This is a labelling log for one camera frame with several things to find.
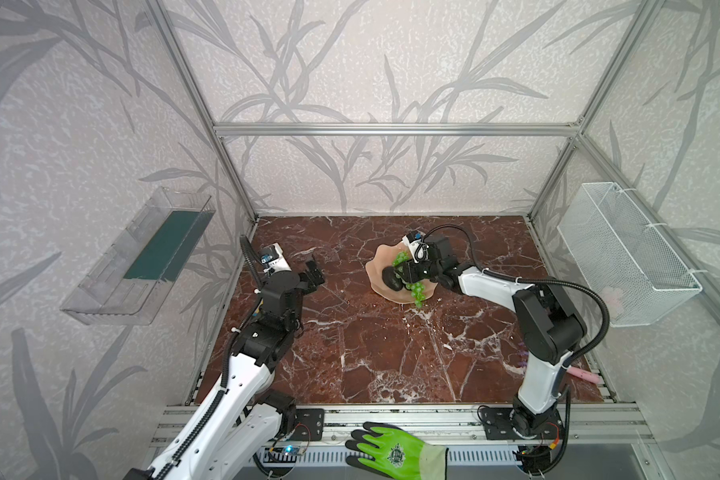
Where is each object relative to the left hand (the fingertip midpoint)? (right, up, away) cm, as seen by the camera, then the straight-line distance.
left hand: (303, 252), depth 74 cm
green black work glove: (+24, -47, -6) cm, 53 cm away
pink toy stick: (+75, -34, +6) cm, 82 cm away
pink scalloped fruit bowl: (+20, -4, +29) cm, 35 cm away
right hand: (+26, -2, +21) cm, 33 cm away
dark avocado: (+23, -10, +22) cm, 33 cm away
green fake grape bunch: (+30, -12, +15) cm, 36 cm away
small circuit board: (-5, -49, -2) cm, 50 cm away
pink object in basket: (+77, -11, -1) cm, 78 cm away
